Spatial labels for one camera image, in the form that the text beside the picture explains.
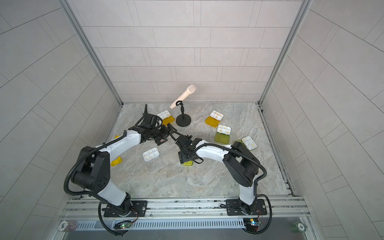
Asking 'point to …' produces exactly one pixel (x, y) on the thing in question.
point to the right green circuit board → (248, 222)
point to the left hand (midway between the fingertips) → (175, 132)
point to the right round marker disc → (301, 227)
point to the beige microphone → (191, 89)
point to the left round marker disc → (62, 225)
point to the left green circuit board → (126, 225)
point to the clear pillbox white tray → (150, 154)
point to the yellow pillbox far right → (214, 119)
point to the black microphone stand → (182, 120)
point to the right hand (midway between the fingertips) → (187, 158)
